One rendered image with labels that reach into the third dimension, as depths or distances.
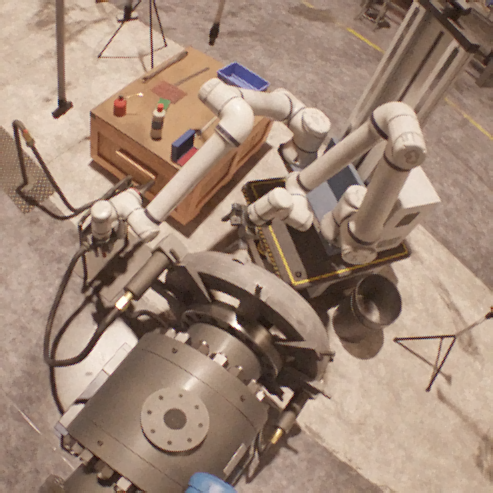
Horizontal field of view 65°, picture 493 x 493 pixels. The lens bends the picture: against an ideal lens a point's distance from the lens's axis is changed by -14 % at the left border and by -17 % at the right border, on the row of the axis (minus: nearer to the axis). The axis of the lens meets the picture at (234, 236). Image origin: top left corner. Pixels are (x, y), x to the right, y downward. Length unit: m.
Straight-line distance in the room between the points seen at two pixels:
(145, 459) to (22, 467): 1.07
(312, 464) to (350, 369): 0.63
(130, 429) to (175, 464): 0.18
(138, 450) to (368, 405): 1.62
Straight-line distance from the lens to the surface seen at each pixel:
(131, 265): 2.56
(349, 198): 1.93
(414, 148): 1.41
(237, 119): 1.66
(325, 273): 2.44
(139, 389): 1.46
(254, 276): 1.52
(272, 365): 1.69
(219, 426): 1.46
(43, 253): 2.64
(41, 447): 2.32
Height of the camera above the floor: 2.28
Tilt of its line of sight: 56 degrees down
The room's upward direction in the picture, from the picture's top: 24 degrees clockwise
